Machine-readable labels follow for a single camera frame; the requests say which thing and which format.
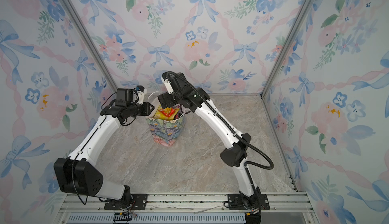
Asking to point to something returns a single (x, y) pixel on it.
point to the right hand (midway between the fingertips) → (167, 94)
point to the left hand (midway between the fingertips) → (152, 105)
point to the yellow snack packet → (158, 114)
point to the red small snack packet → (166, 114)
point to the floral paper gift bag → (165, 132)
